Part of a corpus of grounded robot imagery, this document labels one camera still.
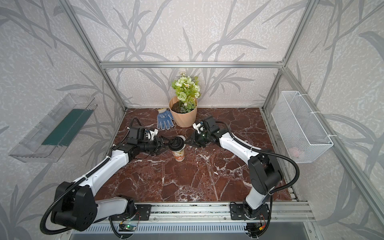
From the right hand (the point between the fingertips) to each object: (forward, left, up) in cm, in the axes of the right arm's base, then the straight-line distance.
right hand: (185, 142), depth 81 cm
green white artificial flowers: (+31, 0, +10) cm, 33 cm away
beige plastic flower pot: (+23, +2, -1) cm, 23 cm away
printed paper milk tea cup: (-4, +4, -8) cm, 10 cm away
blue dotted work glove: (+29, +19, -16) cm, 38 cm away
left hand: (-2, +8, 0) cm, 8 cm away
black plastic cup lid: (-2, +4, +1) cm, 4 cm away
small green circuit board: (-37, +27, -17) cm, 49 cm away
